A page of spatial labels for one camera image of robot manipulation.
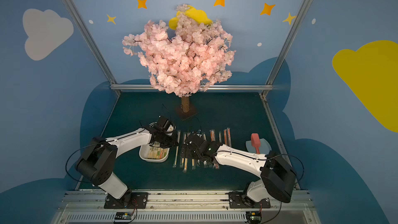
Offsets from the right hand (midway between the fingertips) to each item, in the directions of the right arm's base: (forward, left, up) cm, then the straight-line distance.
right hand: (188, 150), depth 82 cm
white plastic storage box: (+1, +15, -7) cm, 17 cm away
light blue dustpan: (+9, -45, -10) cm, 47 cm away
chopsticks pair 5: (-3, -6, -9) cm, 11 cm away
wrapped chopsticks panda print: (+1, +22, -9) cm, 23 cm away
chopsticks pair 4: (+15, -13, -10) cm, 22 cm away
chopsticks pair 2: (+15, -22, -10) cm, 28 cm away
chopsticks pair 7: (+11, +7, -4) cm, 14 cm away
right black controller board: (-26, -34, -12) cm, 45 cm away
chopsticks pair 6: (-5, 0, +9) cm, 10 cm away
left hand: (+7, +6, -5) cm, 10 cm away
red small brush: (+11, -40, -7) cm, 42 cm away
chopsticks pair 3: (+15, -18, -10) cm, 25 cm away
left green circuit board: (-30, +28, -10) cm, 42 cm away
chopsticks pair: (+14, -24, -10) cm, 30 cm away
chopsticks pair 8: (-2, +4, -9) cm, 10 cm away
